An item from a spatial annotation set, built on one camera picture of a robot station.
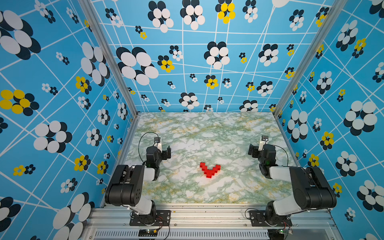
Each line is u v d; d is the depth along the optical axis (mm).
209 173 877
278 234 692
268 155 710
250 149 868
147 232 721
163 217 736
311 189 456
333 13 695
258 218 722
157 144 807
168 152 866
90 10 695
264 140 801
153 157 711
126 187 451
